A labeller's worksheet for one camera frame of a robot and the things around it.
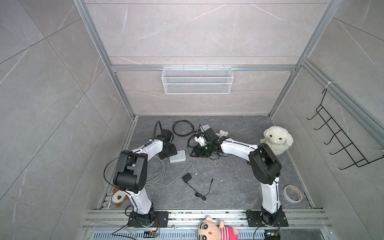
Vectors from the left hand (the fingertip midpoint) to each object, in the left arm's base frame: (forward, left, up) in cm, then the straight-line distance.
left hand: (172, 150), depth 96 cm
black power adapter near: (-18, -10, -1) cm, 20 cm away
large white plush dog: (-3, -64, +14) cm, 65 cm away
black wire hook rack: (-26, -80, +31) cm, 89 cm away
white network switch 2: (-4, -5, -3) cm, 7 cm away
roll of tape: (-29, -69, -3) cm, 75 cm away
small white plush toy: (+12, -35, +1) cm, 37 cm away
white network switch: (+20, -23, -2) cm, 31 cm away
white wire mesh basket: (+39, -18, +27) cm, 51 cm away
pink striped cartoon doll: (-44, -20, +5) cm, 49 cm away
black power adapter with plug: (-8, -28, +7) cm, 30 cm away
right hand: (-5, -14, +2) cm, 15 cm away
